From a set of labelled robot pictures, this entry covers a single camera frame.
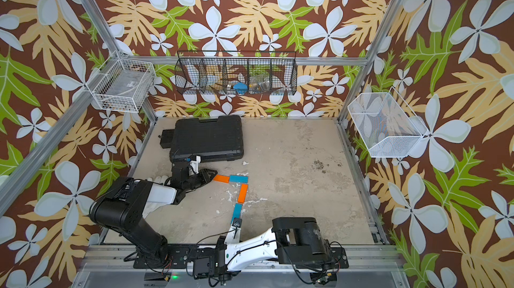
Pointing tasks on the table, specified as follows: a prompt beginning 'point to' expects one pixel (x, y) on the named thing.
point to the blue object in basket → (240, 88)
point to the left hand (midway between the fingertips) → (216, 170)
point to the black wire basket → (236, 72)
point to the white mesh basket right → (388, 126)
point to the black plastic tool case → (213, 140)
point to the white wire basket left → (123, 86)
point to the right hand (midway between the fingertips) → (223, 246)
